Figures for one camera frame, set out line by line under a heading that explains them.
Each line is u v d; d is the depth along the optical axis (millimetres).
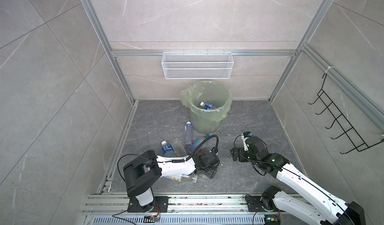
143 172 463
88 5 715
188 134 979
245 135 726
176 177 774
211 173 746
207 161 644
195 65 1005
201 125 935
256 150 594
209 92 975
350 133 627
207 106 1009
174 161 497
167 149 869
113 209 736
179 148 904
